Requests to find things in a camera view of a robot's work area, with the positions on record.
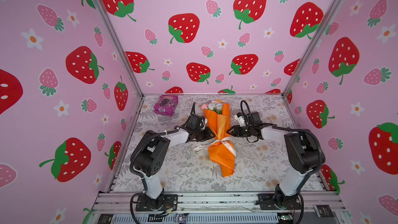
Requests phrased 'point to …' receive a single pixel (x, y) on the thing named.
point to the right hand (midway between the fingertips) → (229, 131)
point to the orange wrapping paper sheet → (222, 148)
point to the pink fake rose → (204, 106)
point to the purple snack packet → (166, 104)
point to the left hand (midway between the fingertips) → (215, 135)
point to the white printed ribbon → (224, 140)
